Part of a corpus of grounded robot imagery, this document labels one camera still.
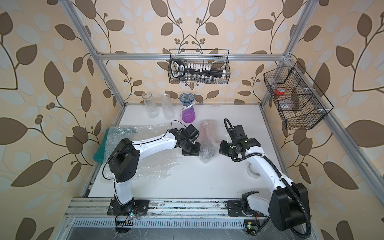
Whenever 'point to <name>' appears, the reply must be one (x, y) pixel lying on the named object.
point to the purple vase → (188, 112)
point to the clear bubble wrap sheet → (116, 134)
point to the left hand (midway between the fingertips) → (199, 152)
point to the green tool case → (99, 156)
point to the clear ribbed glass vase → (168, 111)
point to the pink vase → (209, 147)
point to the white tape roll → (252, 171)
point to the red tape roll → (280, 91)
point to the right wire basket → (300, 103)
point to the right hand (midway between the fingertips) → (219, 150)
